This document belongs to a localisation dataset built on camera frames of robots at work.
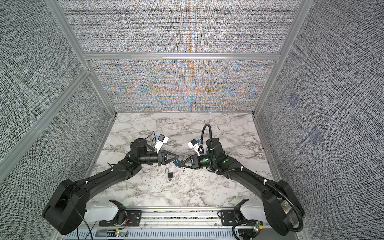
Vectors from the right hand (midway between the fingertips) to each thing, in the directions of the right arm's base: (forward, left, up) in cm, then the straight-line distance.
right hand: (181, 165), depth 72 cm
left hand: (+3, +2, 0) cm, 4 cm away
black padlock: (+10, +5, -17) cm, 20 cm away
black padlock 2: (+3, +8, -18) cm, 20 cm away
